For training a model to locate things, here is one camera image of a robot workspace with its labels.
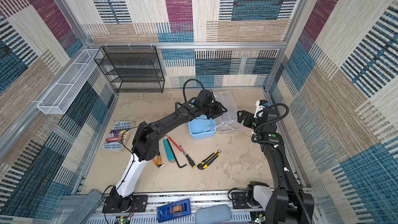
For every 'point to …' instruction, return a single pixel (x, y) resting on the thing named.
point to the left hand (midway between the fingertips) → (228, 110)
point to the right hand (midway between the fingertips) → (244, 116)
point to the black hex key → (180, 166)
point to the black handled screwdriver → (190, 161)
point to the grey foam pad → (213, 214)
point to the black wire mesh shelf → (131, 69)
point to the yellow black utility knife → (204, 163)
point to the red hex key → (180, 150)
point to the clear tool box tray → (228, 122)
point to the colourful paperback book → (117, 136)
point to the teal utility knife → (169, 154)
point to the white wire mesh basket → (60, 98)
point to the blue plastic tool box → (202, 127)
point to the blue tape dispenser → (173, 210)
